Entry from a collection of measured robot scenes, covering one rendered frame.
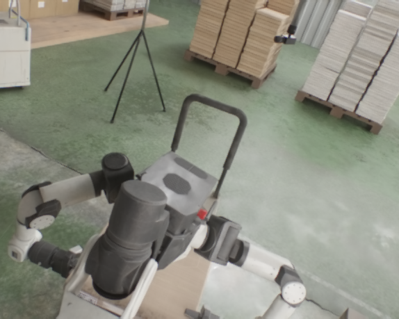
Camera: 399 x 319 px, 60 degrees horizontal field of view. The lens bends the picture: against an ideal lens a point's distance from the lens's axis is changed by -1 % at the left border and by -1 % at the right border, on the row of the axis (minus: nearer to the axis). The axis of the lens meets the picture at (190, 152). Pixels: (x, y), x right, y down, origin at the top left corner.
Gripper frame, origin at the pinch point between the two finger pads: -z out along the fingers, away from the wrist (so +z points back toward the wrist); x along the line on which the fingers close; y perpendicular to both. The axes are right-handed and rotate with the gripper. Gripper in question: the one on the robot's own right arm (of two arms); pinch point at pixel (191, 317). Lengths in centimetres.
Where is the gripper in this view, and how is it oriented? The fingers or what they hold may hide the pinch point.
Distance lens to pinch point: 138.3
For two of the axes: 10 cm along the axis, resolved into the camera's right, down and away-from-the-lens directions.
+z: 9.3, 3.6, -1.0
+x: 2.6, -8.2, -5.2
